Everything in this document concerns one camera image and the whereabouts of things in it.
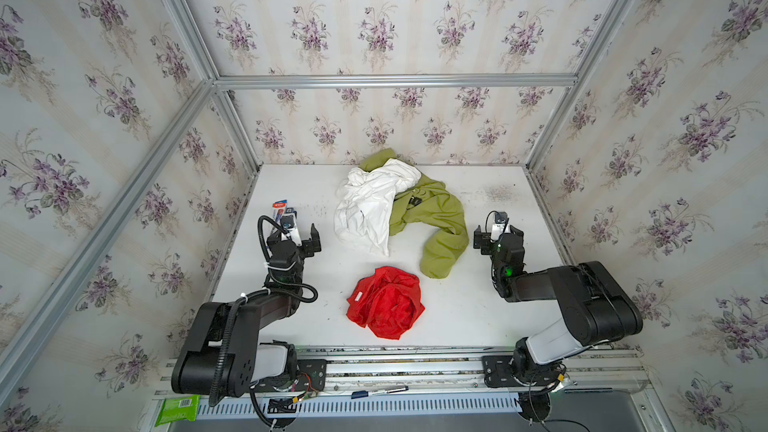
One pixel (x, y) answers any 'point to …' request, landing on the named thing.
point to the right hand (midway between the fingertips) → (495, 228)
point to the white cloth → (363, 206)
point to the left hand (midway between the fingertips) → (295, 224)
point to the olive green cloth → (428, 203)
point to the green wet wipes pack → (176, 408)
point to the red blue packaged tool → (279, 209)
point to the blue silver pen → (359, 394)
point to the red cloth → (389, 301)
